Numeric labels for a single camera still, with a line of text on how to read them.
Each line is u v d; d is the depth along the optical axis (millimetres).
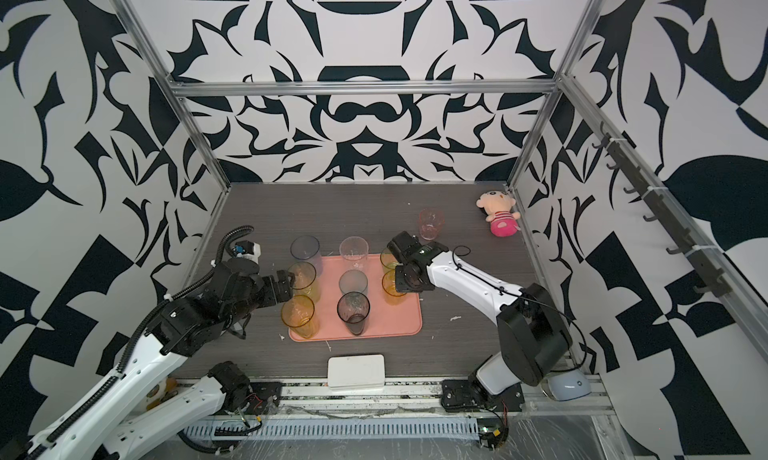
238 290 518
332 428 712
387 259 907
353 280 835
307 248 861
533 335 437
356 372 744
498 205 1036
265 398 732
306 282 814
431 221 1040
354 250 881
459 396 741
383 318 870
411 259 671
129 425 502
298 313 793
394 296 841
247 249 626
